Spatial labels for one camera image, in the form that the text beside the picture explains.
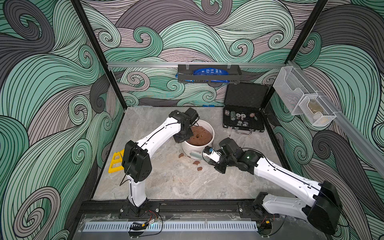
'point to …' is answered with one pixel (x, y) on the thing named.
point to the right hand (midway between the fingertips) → (213, 160)
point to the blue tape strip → (209, 105)
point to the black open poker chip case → (242, 107)
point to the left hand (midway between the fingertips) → (188, 137)
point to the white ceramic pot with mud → (203, 136)
